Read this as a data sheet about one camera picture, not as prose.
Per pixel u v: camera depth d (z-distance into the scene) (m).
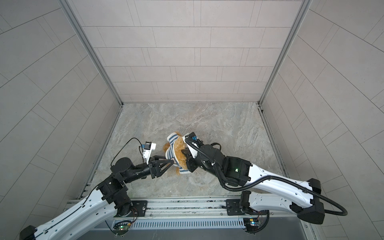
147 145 0.60
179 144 0.60
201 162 0.45
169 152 0.63
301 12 0.73
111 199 0.52
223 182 0.44
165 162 0.66
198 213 0.71
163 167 0.60
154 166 0.58
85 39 0.81
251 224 0.68
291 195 0.40
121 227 0.64
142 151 0.60
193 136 0.51
